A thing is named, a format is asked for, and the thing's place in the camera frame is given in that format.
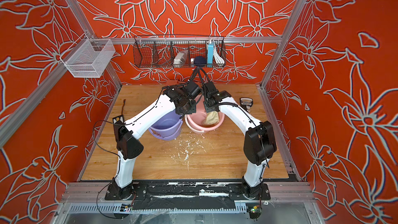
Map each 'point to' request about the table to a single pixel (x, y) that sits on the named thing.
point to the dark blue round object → (200, 61)
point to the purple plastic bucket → (168, 128)
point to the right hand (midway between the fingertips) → (208, 104)
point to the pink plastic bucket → (194, 121)
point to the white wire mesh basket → (88, 58)
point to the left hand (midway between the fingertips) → (192, 109)
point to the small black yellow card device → (118, 120)
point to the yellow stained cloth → (212, 117)
